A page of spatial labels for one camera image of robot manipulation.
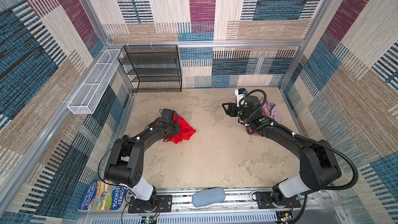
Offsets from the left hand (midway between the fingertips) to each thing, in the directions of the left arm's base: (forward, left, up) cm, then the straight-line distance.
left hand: (176, 126), depth 94 cm
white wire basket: (-2, +37, +28) cm, 47 cm away
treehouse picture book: (-36, +33, -3) cm, 48 cm away
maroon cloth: (-19, -36, +25) cm, 48 cm away
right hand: (+4, -28, +14) cm, 32 cm away
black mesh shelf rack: (+39, +18, +13) cm, 45 cm away
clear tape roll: (-38, -75, -6) cm, 84 cm away
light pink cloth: (+11, -60, 0) cm, 61 cm away
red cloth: (-3, -6, -1) cm, 6 cm away
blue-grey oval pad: (-37, -17, -2) cm, 41 cm away
